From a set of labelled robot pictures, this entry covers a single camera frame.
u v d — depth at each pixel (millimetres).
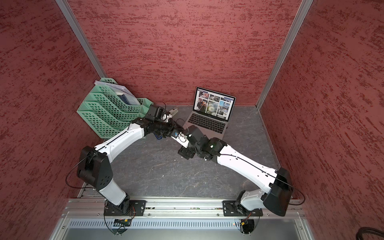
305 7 713
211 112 1109
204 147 541
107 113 926
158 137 1003
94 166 453
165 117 793
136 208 742
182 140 611
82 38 814
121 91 950
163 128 731
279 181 398
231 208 739
